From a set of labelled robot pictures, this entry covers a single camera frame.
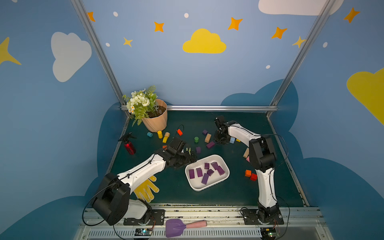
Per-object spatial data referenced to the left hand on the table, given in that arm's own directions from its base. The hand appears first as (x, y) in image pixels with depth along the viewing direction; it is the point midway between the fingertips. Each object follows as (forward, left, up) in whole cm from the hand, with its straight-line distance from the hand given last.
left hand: (195, 161), depth 83 cm
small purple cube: (+1, -7, -9) cm, 12 cm away
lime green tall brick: (+13, +4, -10) cm, 17 cm away
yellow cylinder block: (+24, +25, -8) cm, 36 cm away
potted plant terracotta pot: (+27, +26, +3) cm, 37 cm away
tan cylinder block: (+28, +22, -13) cm, 37 cm away
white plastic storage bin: (-5, -13, -12) cm, 18 cm away
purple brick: (-4, +2, -10) cm, 11 cm away
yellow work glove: (-14, +28, -10) cm, 33 cm away
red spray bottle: (+11, +42, -2) cm, 43 cm away
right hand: (+21, -17, -9) cm, 28 cm away
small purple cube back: (+28, -7, -10) cm, 30 cm away
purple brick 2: (-2, -3, -9) cm, 10 cm away
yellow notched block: (+2, -20, +18) cm, 27 cm away
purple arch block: (+1, -13, -9) cm, 16 cm away
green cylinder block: (+21, -1, -10) cm, 23 cm away
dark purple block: (-2, -9, -10) cm, 14 cm away
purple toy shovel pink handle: (-31, +9, -11) cm, 34 cm away
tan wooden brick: (+23, -9, -10) cm, 26 cm away
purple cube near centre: (+13, -2, -9) cm, 16 cm away
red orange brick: (+28, +12, -10) cm, 32 cm away
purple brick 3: (-6, -6, -10) cm, 13 cm away
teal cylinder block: (+24, +33, -9) cm, 42 cm away
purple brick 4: (+18, -11, -10) cm, 23 cm away
